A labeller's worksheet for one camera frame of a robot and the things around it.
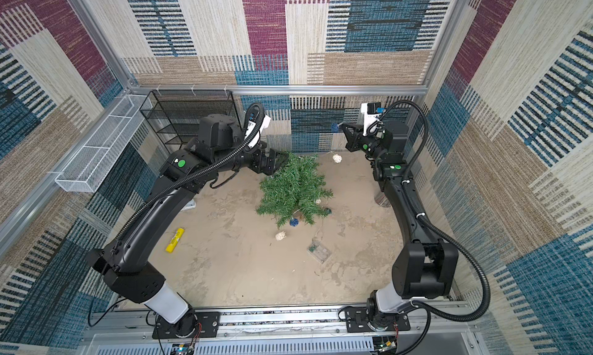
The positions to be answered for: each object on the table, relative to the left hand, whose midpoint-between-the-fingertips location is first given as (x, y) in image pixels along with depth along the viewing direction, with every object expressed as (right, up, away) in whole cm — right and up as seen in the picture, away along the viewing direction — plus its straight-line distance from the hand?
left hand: (277, 149), depth 65 cm
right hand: (+21, +8, +11) cm, 25 cm away
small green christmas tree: (+5, -12, +8) cm, 15 cm away
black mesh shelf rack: (-49, +20, +40) cm, 67 cm away
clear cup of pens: (+41, -17, +34) cm, 56 cm away
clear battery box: (+13, -35, +23) cm, 44 cm away
